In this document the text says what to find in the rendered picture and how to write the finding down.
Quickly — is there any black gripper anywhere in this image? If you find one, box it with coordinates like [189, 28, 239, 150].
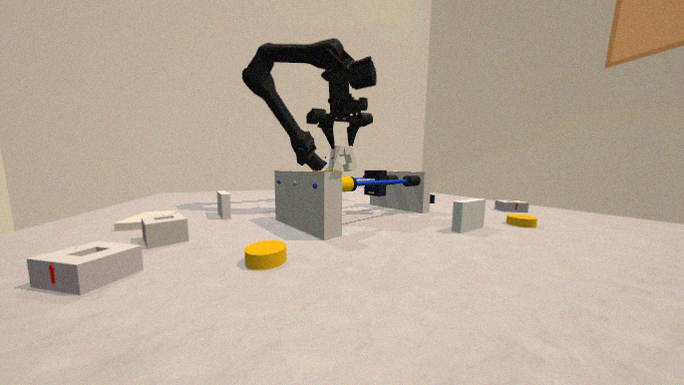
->
[306, 89, 373, 149]

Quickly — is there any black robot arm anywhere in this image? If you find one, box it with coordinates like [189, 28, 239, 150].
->
[242, 39, 377, 171]

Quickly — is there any yellow short cylinder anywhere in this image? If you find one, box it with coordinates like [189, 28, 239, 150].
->
[507, 213, 537, 228]
[244, 240, 286, 270]

